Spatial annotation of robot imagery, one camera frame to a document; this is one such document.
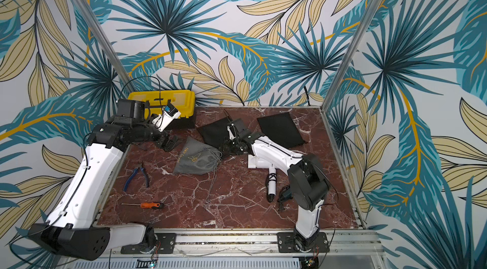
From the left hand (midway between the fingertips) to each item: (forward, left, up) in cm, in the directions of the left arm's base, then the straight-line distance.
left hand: (173, 134), depth 71 cm
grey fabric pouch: (+1, -5, -20) cm, 21 cm away
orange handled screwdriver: (-18, +15, -28) cm, 37 cm away
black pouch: (+26, -49, -29) cm, 63 cm away
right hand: (+5, -17, -17) cm, 24 cm away
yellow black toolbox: (+33, +6, -14) cm, 36 cm away
